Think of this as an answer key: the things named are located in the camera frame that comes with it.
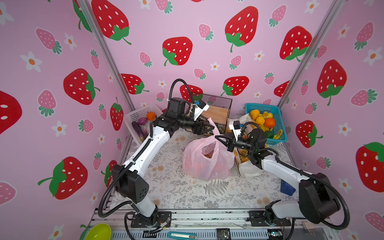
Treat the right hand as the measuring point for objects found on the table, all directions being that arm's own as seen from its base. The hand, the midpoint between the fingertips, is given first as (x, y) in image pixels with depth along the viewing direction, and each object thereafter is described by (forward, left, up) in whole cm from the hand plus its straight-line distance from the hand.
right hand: (215, 137), depth 73 cm
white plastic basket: (+28, +61, -18) cm, 70 cm away
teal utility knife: (-39, +12, -28) cm, 50 cm away
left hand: (+4, +3, +6) cm, 8 cm away
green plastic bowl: (-43, +50, -24) cm, 70 cm away
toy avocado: (+22, -36, -20) cm, 47 cm away
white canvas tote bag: (-8, -17, -13) cm, 23 cm away
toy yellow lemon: (+34, -32, -19) cm, 50 cm away
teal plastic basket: (+41, -46, -21) cm, 65 cm away
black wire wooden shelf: (+34, 0, -11) cm, 36 cm away
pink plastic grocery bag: (-9, +3, -6) cm, 11 cm away
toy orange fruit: (+34, -40, -21) cm, 56 cm away
